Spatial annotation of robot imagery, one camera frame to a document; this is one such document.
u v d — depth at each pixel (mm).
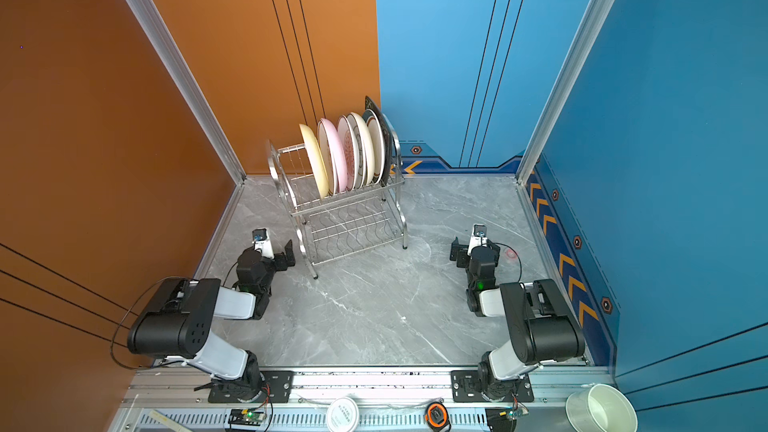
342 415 647
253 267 710
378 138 740
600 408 695
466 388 725
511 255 971
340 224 1048
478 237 788
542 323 453
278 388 739
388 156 710
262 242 802
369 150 698
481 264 698
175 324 459
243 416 710
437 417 669
